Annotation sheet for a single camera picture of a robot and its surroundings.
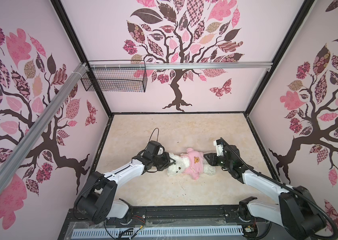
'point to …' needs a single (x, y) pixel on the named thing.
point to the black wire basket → (117, 80)
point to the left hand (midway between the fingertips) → (175, 163)
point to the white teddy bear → (182, 163)
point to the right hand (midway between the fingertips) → (205, 153)
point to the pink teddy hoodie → (195, 166)
